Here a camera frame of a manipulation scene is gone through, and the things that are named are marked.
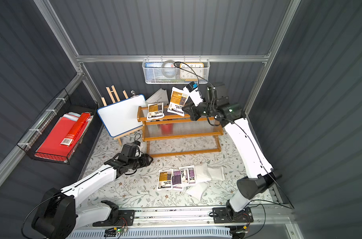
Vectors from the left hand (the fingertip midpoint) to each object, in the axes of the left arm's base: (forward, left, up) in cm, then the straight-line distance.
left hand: (151, 160), depth 85 cm
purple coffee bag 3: (-7, -23, -6) cm, 25 cm away
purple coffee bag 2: (-7, -19, -5) cm, 21 cm away
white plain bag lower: (-14, -26, -8) cm, 31 cm away
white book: (+37, -3, +16) cm, 41 cm away
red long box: (+7, +35, +21) cm, 42 cm away
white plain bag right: (-5, -38, -8) cm, 39 cm away
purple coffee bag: (-9, -14, -6) cm, 18 cm away
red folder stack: (-2, +45, +17) cm, 49 cm away
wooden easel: (+31, +24, +22) cm, 45 cm away
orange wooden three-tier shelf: (+26, -12, -10) cm, 30 cm away
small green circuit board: (-32, +12, -8) cm, 36 cm away
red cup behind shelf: (+26, -7, -3) cm, 27 cm away
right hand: (+9, -19, +32) cm, 38 cm away
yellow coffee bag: (+19, -3, +22) cm, 29 cm away
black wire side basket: (+21, +45, +26) cm, 56 cm away
